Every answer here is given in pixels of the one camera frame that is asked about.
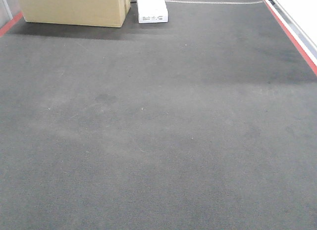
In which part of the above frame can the white partition panel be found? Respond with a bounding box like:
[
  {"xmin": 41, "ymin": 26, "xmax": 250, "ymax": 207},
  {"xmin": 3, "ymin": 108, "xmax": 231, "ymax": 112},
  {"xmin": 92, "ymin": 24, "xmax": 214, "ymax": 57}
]
[{"xmin": 266, "ymin": 0, "xmax": 317, "ymax": 51}]

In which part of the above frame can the long flat white box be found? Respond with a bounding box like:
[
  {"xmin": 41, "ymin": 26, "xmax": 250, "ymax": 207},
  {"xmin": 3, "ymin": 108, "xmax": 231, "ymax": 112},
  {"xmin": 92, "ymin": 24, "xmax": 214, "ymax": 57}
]
[{"xmin": 136, "ymin": 0, "xmax": 169, "ymax": 24}]

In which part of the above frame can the large brown cardboard box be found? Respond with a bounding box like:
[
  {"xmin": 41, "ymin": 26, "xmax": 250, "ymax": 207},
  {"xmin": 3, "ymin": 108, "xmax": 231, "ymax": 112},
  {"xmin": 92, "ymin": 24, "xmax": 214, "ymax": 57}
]
[{"xmin": 17, "ymin": 0, "xmax": 131, "ymax": 28}]

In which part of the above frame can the conveyor with dark grey belt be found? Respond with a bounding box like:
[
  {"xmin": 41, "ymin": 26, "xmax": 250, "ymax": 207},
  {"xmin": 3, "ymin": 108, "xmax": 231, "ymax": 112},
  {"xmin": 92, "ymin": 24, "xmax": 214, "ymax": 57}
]
[{"xmin": 0, "ymin": 0, "xmax": 317, "ymax": 230}]

